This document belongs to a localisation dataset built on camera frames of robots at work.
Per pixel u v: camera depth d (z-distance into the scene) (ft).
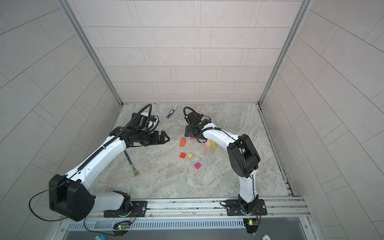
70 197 1.26
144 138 2.14
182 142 3.10
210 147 3.05
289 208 2.37
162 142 2.23
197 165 2.78
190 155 2.91
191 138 3.16
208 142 2.42
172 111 3.58
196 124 2.21
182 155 2.91
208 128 1.99
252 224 2.23
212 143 3.00
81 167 1.38
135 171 2.66
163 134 2.32
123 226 2.08
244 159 1.62
